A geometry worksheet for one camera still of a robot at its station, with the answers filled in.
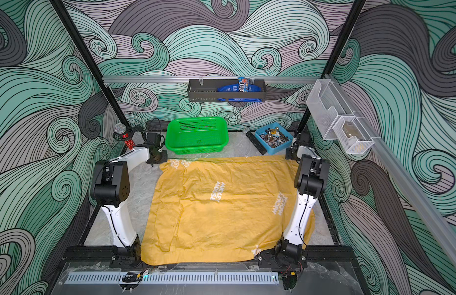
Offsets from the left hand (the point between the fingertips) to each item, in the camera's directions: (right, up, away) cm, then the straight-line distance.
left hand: (160, 156), depth 102 cm
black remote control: (+55, +8, +12) cm, 57 cm away
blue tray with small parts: (+69, +11, +15) cm, 72 cm away
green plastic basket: (+16, +12, +19) cm, 28 cm away
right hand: (+80, 0, +6) cm, 80 cm away
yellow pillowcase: (+34, -26, -14) cm, 45 cm away
